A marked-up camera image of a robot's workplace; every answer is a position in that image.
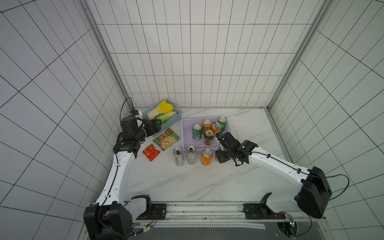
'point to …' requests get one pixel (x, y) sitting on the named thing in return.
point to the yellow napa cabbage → (164, 107)
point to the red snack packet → (151, 153)
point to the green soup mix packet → (166, 139)
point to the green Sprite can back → (223, 121)
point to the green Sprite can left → (197, 132)
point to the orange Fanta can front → (206, 156)
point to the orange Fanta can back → (215, 131)
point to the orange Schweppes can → (216, 158)
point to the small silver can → (179, 155)
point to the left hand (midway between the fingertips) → (153, 126)
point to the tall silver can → (191, 155)
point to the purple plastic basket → (188, 142)
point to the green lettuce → (164, 117)
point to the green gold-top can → (208, 137)
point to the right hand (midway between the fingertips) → (216, 154)
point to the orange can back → (207, 125)
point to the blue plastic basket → (170, 122)
